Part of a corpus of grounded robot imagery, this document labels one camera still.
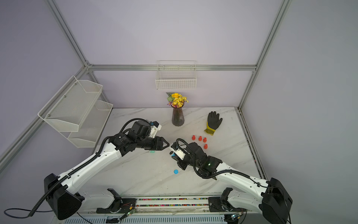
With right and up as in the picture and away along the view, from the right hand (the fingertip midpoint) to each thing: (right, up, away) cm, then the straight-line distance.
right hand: (175, 156), depth 78 cm
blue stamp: (-2, +3, -3) cm, 5 cm away
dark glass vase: (0, +22, +24) cm, 33 cm away
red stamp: (+12, +8, +22) cm, 26 cm away
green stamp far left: (-17, -1, +15) cm, 23 cm away
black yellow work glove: (+29, +19, +33) cm, 48 cm away
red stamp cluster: (+20, +6, +22) cm, 31 cm away
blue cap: (0, -12, +8) cm, 14 cm away
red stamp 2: (+17, +7, +22) cm, 28 cm away
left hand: (-6, +6, -4) cm, 9 cm away
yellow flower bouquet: (0, +34, +13) cm, 36 cm away
